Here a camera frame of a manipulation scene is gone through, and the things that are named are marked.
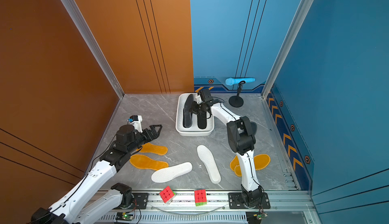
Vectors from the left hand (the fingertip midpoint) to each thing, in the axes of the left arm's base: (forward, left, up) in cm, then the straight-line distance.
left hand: (158, 126), depth 79 cm
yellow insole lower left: (-12, +11, -18) cm, 25 cm away
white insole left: (-19, -4, -19) cm, 27 cm away
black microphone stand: (+35, -50, -18) cm, 64 cm away
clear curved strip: (-34, -31, -19) cm, 50 cm away
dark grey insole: (+13, -14, -11) cm, 23 cm away
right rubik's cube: (-30, -23, -15) cm, 40 cm away
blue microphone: (+31, -42, +5) cm, 52 cm away
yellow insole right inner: (-12, -42, -19) cm, 48 cm away
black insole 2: (+16, -23, -17) cm, 33 cm away
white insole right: (-9, -26, -18) cm, 33 cm away
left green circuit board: (-37, +13, -20) cm, 45 cm away
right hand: (+19, -15, -9) cm, 26 cm away
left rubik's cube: (-29, -7, -14) cm, 33 cm away
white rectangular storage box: (+9, -18, -19) cm, 28 cm away
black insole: (+18, -10, -19) cm, 28 cm away
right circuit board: (-37, -48, -20) cm, 64 cm away
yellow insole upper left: (-4, +8, -19) cm, 21 cm away
